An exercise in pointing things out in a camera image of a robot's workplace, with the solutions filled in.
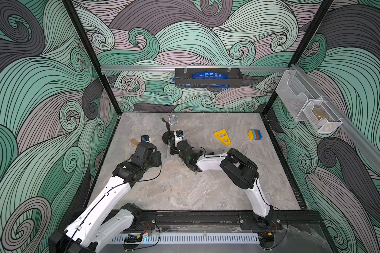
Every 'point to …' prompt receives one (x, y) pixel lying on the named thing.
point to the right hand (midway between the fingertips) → (174, 139)
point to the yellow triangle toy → (222, 138)
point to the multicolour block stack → (255, 134)
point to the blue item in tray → (209, 75)
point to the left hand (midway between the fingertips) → (156, 152)
